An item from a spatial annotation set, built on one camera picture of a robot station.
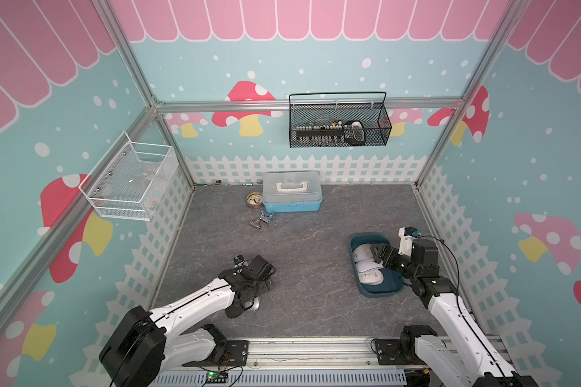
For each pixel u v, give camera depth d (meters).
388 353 0.74
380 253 0.74
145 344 0.40
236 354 0.74
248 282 0.61
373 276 0.87
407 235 0.74
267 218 1.06
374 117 0.94
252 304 0.81
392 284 0.87
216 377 0.73
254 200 1.13
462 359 0.44
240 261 0.78
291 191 1.03
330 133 0.90
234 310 0.83
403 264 0.70
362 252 0.94
